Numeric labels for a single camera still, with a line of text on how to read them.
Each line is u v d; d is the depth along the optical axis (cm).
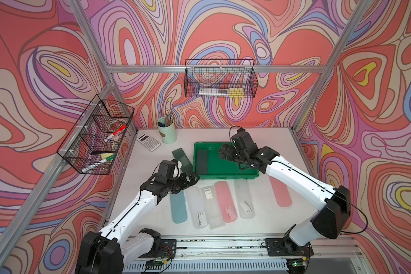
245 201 87
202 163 101
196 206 84
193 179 73
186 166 100
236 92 91
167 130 105
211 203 86
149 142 111
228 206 84
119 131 77
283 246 67
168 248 72
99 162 70
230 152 69
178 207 85
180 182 71
